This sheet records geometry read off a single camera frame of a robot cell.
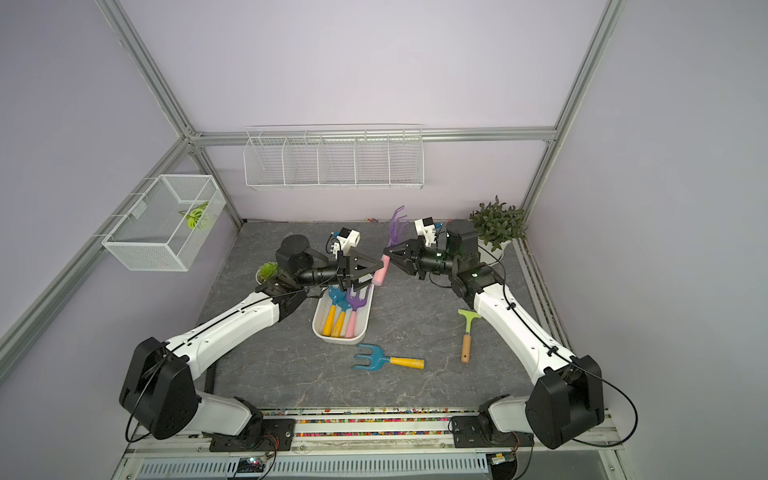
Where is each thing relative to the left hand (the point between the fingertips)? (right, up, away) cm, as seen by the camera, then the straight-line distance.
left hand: (383, 274), depth 66 cm
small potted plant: (-38, -2, +28) cm, 47 cm away
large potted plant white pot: (+34, +13, +25) cm, 44 cm away
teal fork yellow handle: (-2, -26, +18) cm, 32 cm away
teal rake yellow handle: (-14, -12, +29) cm, 34 cm away
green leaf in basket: (-53, +15, +15) cm, 57 cm away
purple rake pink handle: (+3, +12, +10) cm, 16 cm away
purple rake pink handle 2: (-11, -12, +30) cm, 34 cm away
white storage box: (-8, -16, +27) cm, 32 cm away
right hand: (0, +5, +3) cm, 6 cm away
